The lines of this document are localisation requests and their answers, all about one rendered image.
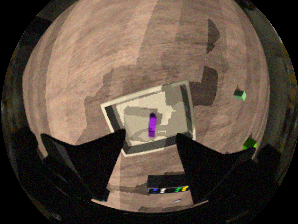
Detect beige shallow tray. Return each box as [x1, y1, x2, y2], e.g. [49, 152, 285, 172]
[100, 79, 196, 157]

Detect green cube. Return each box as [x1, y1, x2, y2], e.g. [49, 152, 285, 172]
[242, 137, 257, 151]

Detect violet fuse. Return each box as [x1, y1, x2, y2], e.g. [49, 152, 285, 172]
[148, 112, 157, 137]

